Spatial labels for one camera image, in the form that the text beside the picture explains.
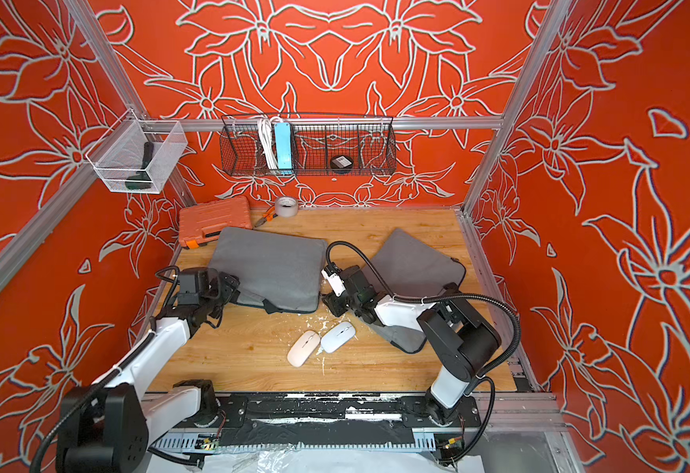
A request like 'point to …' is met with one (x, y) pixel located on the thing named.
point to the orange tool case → (201, 224)
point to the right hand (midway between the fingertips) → (327, 292)
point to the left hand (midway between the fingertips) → (234, 284)
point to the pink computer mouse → (304, 348)
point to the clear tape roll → (287, 206)
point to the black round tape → (341, 164)
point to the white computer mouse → (335, 337)
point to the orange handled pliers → (266, 216)
